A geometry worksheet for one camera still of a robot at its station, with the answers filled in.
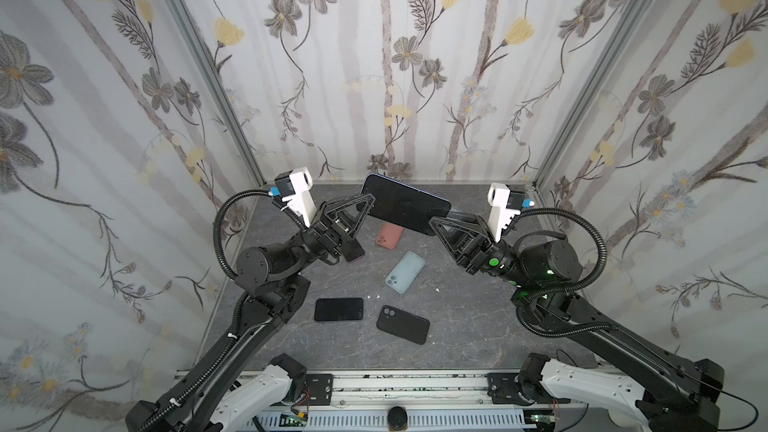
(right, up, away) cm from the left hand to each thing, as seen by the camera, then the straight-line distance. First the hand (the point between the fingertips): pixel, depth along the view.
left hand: (366, 199), depth 44 cm
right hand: (+11, -4, -1) cm, 12 cm away
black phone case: (+7, -35, +42) cm, 55 cm away
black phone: (-10, -15, +58) cm, 61 cm away
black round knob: (+5, -46, +18) cm, 50 cm away
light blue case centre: (+9, -22, +52) cm, 57 cm away
